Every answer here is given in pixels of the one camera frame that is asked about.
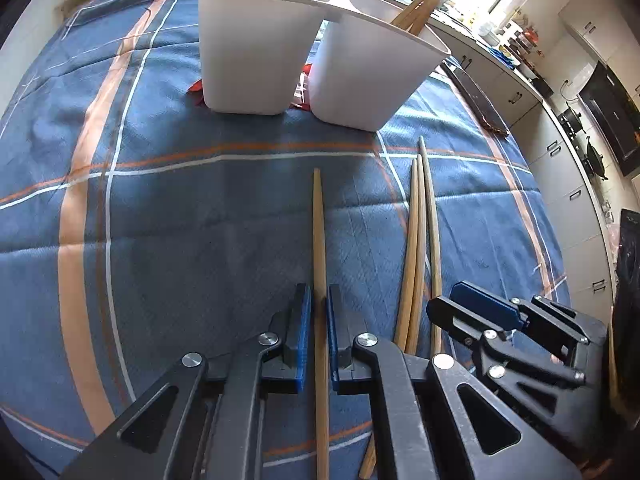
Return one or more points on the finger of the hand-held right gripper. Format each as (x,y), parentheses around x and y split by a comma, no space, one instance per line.
(487,302)
(465,325)

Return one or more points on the white plastic utensil holder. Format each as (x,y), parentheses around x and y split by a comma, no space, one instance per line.
(250,50)

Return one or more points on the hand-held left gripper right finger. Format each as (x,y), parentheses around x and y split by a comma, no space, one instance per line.
(332,345)

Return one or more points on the blue cloth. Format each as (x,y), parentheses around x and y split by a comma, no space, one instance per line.
(505,56)

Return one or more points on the dark cloth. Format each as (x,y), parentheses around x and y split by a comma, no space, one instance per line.
(629,285)

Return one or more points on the blue plaid tablecloth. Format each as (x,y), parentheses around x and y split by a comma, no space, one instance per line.
(190,240)

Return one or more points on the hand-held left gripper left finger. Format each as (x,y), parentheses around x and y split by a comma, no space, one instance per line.
(303,345)

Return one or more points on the spice rack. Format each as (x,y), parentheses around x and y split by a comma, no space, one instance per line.
(526,40)

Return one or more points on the white kitchen counter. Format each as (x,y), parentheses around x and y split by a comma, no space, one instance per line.
(505,67)

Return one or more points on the gas stove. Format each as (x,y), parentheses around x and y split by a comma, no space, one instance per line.
(572,122)

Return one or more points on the white base cabinets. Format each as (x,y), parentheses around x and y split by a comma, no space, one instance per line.
(565,175)

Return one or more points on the white wall cabinets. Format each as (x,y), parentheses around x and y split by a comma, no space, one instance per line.
(607,35)

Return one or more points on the black range hood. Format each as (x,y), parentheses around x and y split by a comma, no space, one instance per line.
(612,115)

